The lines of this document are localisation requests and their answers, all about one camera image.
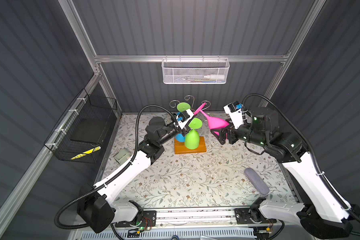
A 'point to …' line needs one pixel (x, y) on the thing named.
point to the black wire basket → (79, 135)
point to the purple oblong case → (254, 178)
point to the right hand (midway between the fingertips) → (221, 126)
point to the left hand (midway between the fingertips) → (195, 112)
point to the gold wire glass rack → (179, 146)
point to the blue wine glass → (180, 138)
